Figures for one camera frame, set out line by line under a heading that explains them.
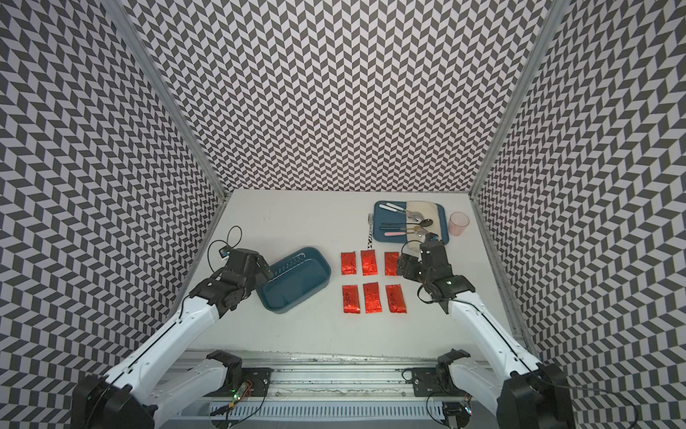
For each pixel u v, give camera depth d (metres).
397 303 0.87
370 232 1.06
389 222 1.12
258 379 0.72
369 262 0.97
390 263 0.98
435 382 0.73
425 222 1.04
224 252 0.71
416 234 1.05
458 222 1.02
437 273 0.61
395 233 1.05
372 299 0.89
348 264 0.96
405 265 0.75
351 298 0.89
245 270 0.63
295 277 0.91
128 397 0.38
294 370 0.77
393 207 1.19
